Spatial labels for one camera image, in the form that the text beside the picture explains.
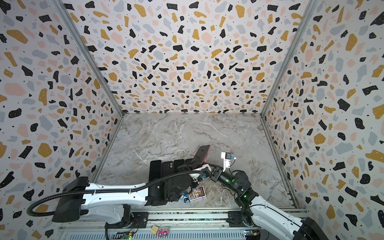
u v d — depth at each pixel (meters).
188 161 0.95
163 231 0.69
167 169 0.92
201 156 0.68
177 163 0.95
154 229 0.70
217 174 0.65
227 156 0.69
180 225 0.73
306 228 0.44
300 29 0.78
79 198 0.44
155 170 0.91
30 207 0.37
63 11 0.70
